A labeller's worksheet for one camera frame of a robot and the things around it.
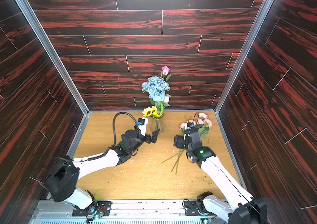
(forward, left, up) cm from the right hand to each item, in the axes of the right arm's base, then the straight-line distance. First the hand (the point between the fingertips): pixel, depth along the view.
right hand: (183, 137), depth 82 cm
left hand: (+3, +17, +6) cm, 18 cm away
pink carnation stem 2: (+23, -18, -14) cm, 32 cm away
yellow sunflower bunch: (+16, +20, +5) cm, 26 cm away
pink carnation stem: (-6, +2, -19) cm, 20 cm away
